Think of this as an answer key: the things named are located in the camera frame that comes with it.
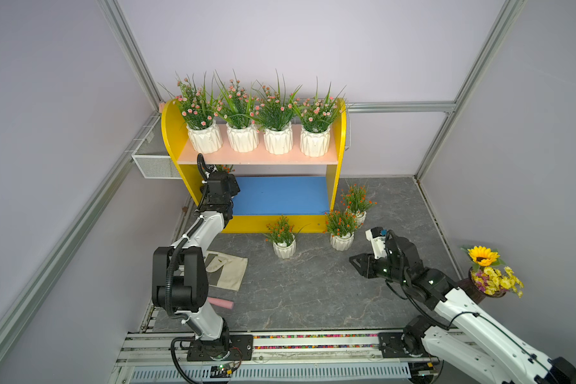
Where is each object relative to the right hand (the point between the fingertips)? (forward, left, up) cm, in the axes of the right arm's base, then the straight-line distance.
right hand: (353, 257), depth 77 cm
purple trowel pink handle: (-10, +44, -15) cm, 47 cm away
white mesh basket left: (+25, +66, +17) cm, 72 cm away
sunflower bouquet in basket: (-10, -34, +9) cm, 36 cm away
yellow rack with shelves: (+26, +31, -4) cm, 41 cm away
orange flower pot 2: (+23, -5, 0) cm, 23 cm away
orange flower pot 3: (+13, +2, -2) cm, 13 cm away
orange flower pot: (+30, +44, +12) cm, 55 cm away
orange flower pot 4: (+11, +23, -9) cm, 27 cm away
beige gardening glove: (+2, +46, -16) cm, 49 cm away
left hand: (+29, +47, +7) cm, 55 cm away
